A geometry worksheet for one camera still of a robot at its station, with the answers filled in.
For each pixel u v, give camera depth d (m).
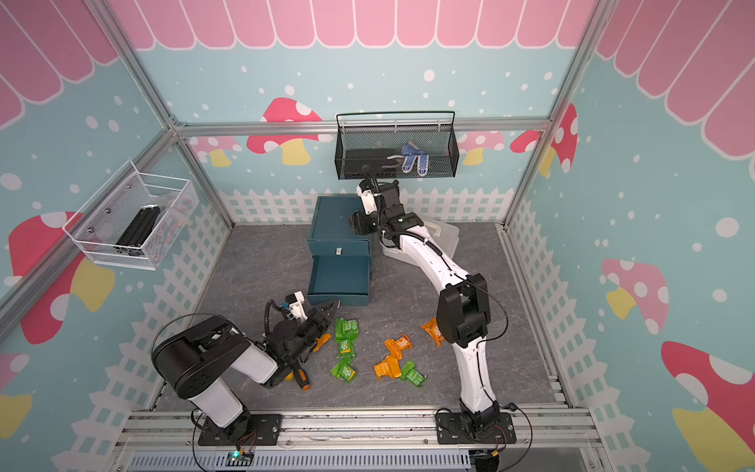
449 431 0.74
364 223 0.79
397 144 0.94
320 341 0.88
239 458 0.73
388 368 0.83
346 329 0.91
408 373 0.82
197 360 0.48
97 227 0.67
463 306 0.54
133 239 0.67
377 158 0.79
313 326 0.79
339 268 0.98
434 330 0.90
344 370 0.83
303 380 0.81
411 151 0.89
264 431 0.74
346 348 0.87
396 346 0.87
